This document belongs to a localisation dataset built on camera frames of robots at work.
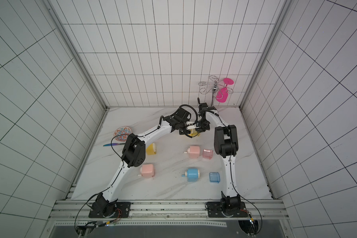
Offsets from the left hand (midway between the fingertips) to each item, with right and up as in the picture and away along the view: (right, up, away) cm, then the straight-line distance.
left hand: (186, 127), depth 99 cm
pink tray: (+13, -17, -6) cm, 22 cm away
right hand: (+10, -1, +6) cm, 12 cm away
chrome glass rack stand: (+19, +25, -6) cm, 32 cm away
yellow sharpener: (+5, -4, -2) cm, 6 cm away
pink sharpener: (+4, -14, -12) cm, 19 cm away
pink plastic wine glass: (+27, +24, +7) cm, 36 cm away
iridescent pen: (-50, -11, -1) cm, 51 cm away
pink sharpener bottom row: (-22, -22, -21) cm, 38 cm away
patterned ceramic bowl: (-46, -2, +1) cm, 46 cm away
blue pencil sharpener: (+2, -24, -22) cm, 33 cm away
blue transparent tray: (+15, -28, -16) cm, 35 cm away
